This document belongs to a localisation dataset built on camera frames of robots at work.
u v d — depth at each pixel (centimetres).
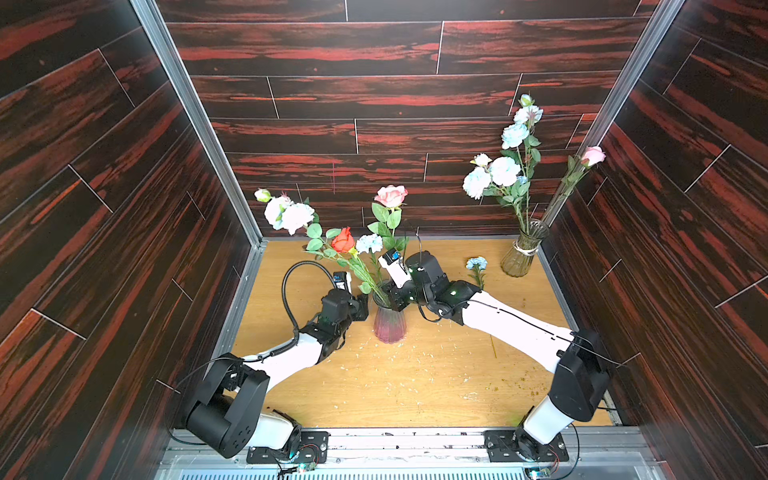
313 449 73
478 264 108
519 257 104
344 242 71
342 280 76
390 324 93
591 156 85
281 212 66
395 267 69
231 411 43
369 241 72
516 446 65
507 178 72
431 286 60
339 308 67
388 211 75
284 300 75
